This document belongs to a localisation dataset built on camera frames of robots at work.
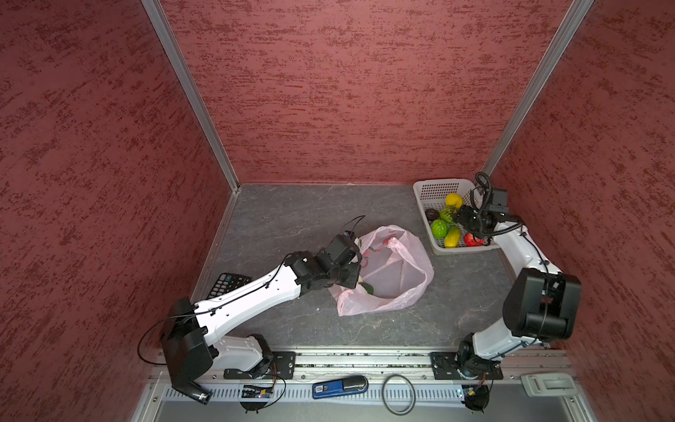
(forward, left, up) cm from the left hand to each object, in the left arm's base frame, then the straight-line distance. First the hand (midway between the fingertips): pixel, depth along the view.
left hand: (353, 278), depth 76 cm
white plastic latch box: (-25, -54, -12) cm, 60 cm away
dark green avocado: (+3, -6, -15) cm, 17 cm away
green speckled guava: (+32, -39, -8) cm, 51 cm away
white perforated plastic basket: (+45, -36, -11) cm, 59 cm away
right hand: (+22, -37, -1) cm, 43 cm away
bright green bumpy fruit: (+25, -33, -8) cm, 42 cm away
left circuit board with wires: (-27, +27, -17) cm, 42 cm away
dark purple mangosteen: (+32, -33, -9) cm, 47 cm away
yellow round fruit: (+39, -43, -8) cm, 59 cm away
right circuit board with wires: (-27, -34, -16) cm, 47 cm away
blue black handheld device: (-26, +3, -10) cm, 28 cm away
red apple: (+21, -45, -10) cm, 51 cm away
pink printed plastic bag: (+11, -16, -15) cm, 24 cm away
